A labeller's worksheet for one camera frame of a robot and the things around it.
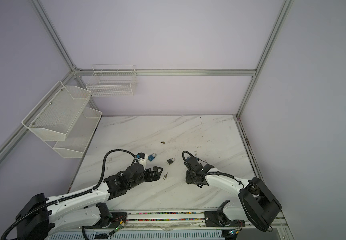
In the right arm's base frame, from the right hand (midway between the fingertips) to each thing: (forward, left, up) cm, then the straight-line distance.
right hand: (188, 178), depth 87 cm
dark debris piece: (+26, +18, 0) cm, 32 cm away
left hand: (0, +18, +10) cm, 20 cm away
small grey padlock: (+12, +11, 0) cm, 16 cm away
